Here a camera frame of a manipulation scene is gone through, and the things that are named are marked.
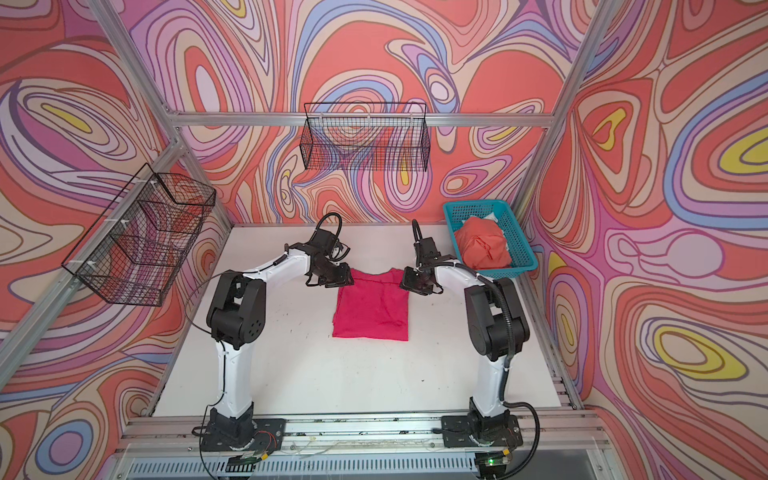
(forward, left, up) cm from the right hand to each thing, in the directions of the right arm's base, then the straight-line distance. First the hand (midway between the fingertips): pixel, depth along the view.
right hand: (409, 290), depth 98 cm
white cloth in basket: (+31, -35, +3) cm, 46 cm away
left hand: (+4, +18, +2) cm, 19 cm away
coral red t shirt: (+14, -27, +6) cm, 31 cm away
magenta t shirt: (-5, +12, -1) cm, 13 cm away
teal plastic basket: (+9, -40, +3) cm, 41 cm away
